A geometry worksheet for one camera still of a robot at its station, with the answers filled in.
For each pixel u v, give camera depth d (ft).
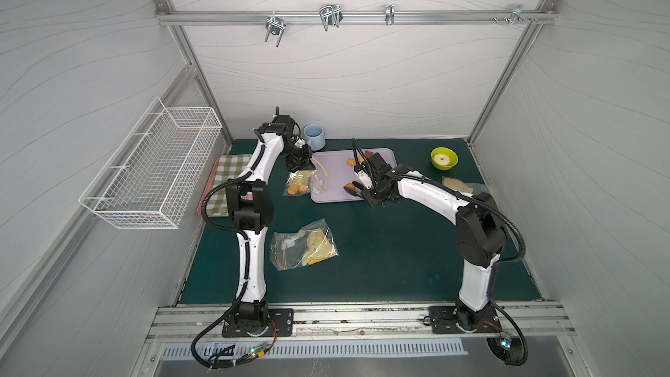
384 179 2.22
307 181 3.22
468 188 3.41
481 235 1.64
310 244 2.89
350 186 3.43
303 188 3.33
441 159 3.63
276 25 2.59
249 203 1.91
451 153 3.66
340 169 3.34
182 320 2.49
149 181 2.23
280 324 2.41
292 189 3.38
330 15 2.51
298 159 2.75
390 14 2.57
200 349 2.10
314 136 3.69
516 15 2.52
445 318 2.40
